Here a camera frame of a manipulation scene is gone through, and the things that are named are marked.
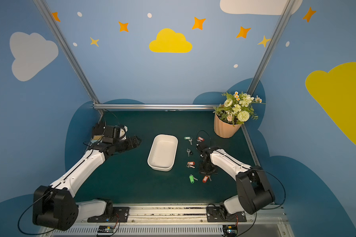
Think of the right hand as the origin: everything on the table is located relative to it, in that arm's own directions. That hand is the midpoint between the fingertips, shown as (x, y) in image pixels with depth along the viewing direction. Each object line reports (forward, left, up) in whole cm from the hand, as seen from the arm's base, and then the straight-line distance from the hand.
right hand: (207, 172), depth 87 cm
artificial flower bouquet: (+28, -15, +27) cm, 41 cm away
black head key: (+15, +11, -2) cm, 19 cm away
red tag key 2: (-4, +1, 0) cm, 4 cm away
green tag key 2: (-4, +9, -2) cm, 10 cm away
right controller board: (-28, -11, -5) cm, 30 cm away
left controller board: (-31, +51, -3) cm, 60 cm away
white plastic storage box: (+12, +29, -2) cm, 31 cm away
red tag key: (+25, +3, -3) cm, 25 cm away
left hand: (+11, +43, +13) cm, 46 cm away
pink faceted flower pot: (+27, -12, +7) cm, 30 cm away
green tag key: (+26, +11, -3) cm, 28 cm away
